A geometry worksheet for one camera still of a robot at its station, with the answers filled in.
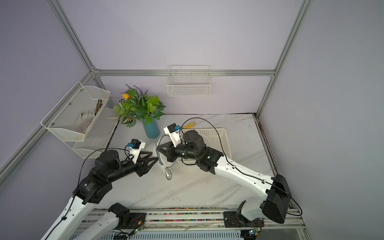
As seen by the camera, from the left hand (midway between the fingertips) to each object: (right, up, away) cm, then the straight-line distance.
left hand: (153, 158), depth 67 cm
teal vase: (-11, +13, +36) cm, 40 cm away
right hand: (+3, +4, -2) cm, 5 cm away
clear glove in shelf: (-40, +20, +12) cm, 46 cm away
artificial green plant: (-14, +27, +14) cm, 34 cm away
